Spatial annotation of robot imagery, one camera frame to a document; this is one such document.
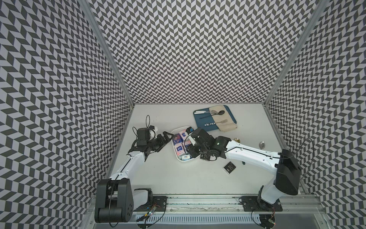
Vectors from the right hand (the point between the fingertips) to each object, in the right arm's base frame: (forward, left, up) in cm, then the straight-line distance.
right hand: (190, 150), depth 78 cm
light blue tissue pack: (-2, +3, -6) cm, 7 cm away
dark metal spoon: (+36, -23, -10) cm, 44 cm away
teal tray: (+27, -7, -12) cm, 30 cm away
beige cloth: (+31, -25, -12) cm, 42 cm away
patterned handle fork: (+28, -24, -12) cm, 39 cm away
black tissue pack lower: (-6, -24, -13) cm, 27 cm away
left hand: (+8, +12, -2) cm, 15 cm away
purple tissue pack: (+11, +8, -8) cm, 16 cm away
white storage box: (+17, +7, -3) cm, 18 cm away
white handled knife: (+35, -8, -9) cm, 37 cm away
